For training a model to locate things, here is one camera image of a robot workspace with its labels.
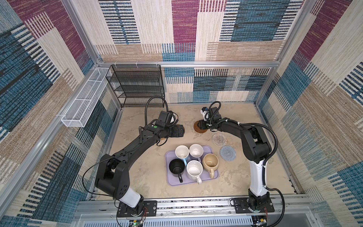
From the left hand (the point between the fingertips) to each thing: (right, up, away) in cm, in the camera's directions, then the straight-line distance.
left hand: (178, 129), depth 85 cm
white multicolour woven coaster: (+28, -8, +14) cm, 32 cm away
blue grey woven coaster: (+31, -16, +6) cm, 36 cm away
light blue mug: (+2, -15, +4) cm, 15 cm away
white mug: (+9, -24, -1) cm, 26 cm away
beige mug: (+20, -21, +3) cm, 29 cm away
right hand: (+15, +2, +17) cm, 23 cm away
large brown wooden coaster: (+13, -2, +17) cm, 21 cm away
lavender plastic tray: (+19, -14, +9) cm, 25 cm away
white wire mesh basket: (-65, +12, +9) cm, 66 cm away
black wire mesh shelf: (-34, +32, +23) cm, 52 cm away
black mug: (-1, -23, 0) cm, 23 cm away
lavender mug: (+11, -14, +4) cm, 18 cm away
